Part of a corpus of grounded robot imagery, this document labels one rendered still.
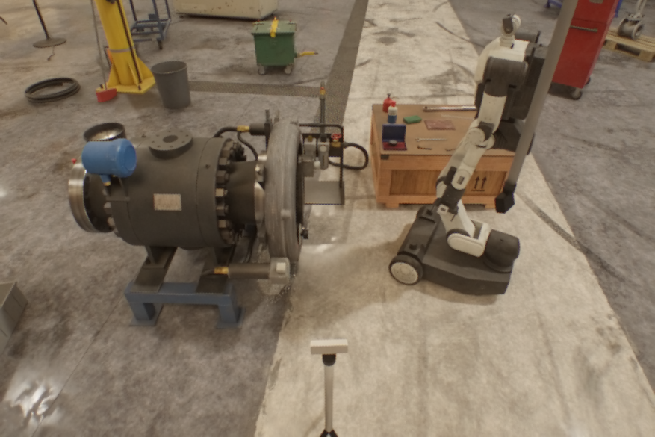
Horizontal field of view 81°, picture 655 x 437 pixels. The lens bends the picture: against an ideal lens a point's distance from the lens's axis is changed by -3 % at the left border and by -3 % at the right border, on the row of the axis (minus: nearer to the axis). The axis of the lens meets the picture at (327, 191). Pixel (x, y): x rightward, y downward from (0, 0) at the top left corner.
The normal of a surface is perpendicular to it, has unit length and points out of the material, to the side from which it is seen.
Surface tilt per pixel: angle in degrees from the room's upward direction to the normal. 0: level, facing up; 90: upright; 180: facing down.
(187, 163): 25
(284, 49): 90
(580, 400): 0
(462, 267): 0
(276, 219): 71
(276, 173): 40
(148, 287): 0
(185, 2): 90
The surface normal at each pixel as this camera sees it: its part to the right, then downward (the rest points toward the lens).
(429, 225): 0.00, -0.80
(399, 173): -0.02, 0.60
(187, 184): -0.01, -0.12
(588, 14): -0.61, 0.48
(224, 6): -0.29, 0.56
